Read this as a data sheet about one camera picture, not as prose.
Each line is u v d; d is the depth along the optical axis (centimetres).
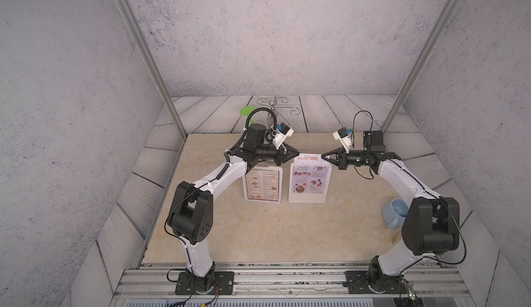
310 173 85
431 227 45
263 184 86
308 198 90
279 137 74
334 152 78
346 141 75
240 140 71
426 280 74
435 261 47
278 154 74
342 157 73
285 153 74
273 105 89
